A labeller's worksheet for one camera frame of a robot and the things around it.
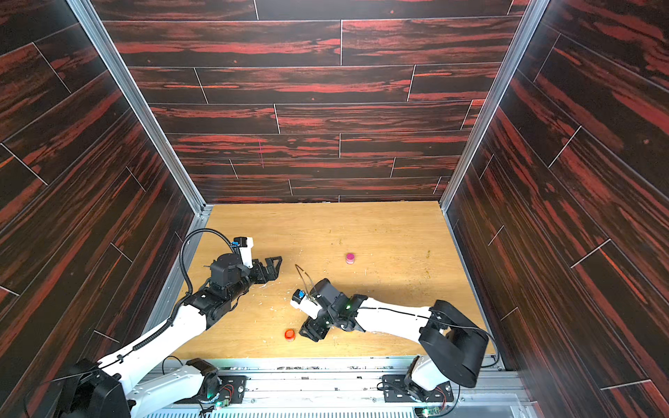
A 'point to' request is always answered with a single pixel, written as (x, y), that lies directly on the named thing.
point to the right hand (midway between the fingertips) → (310, 319)
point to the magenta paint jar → (350, 259)
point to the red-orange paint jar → (289, 335)
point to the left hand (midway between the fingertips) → (273, 259)
